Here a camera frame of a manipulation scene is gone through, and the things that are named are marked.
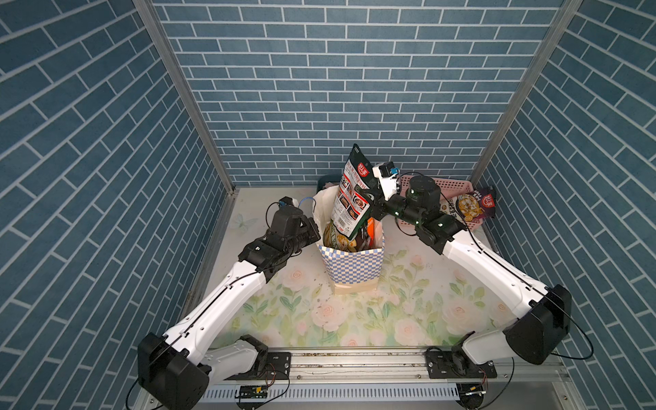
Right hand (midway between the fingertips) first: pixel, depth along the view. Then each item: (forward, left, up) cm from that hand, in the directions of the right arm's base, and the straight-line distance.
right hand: (365, 190), depth 72 cm
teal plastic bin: (+34, +18, -28) cm, 48 cm away
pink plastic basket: (+37, -41, -33) cm, 65 cm away
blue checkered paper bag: (-16, +2, -19) cm, 25 cm away
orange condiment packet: (-5, -3, -13) cm, 14 cm away
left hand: (-6, +11, -10) cm, 16 cm away
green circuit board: (-46, +29, -38) cm, 66 cm away
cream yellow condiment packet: (-1, +3, -4) cm, 5 cm away
